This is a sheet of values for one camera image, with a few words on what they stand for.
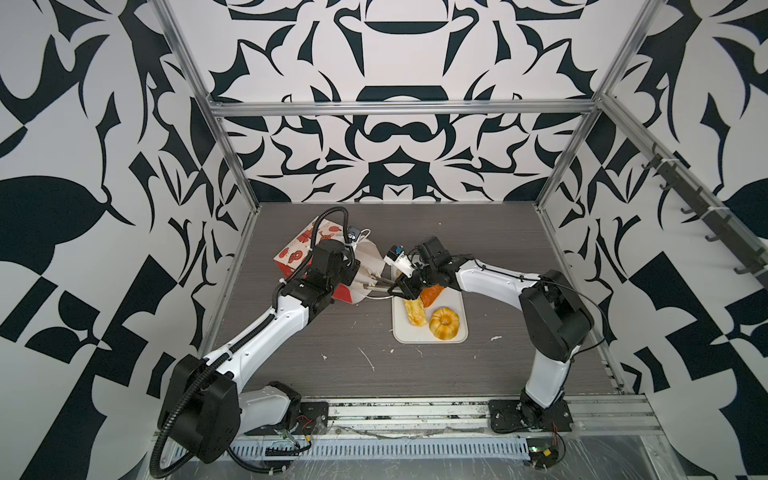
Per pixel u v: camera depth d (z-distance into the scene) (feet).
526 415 2.17
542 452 2.33
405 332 2.92
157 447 1.14
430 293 2.99
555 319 1.60
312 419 2.41
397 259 2.66
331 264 2.01
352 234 2.31
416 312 2.93
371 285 2.92
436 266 2.39
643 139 2.44
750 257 1.72
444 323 2.88
